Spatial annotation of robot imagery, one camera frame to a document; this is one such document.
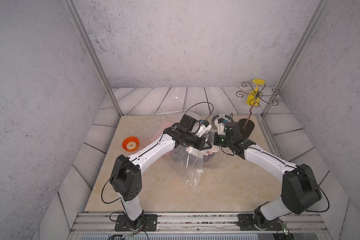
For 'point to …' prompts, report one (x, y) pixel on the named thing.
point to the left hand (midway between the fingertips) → (213, 147)
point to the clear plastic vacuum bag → (194, 163)
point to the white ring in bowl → (131, 145)
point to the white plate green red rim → (227, 119)
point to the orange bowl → (128, 139)
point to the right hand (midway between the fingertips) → (205, 136)
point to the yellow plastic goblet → (253, 97)
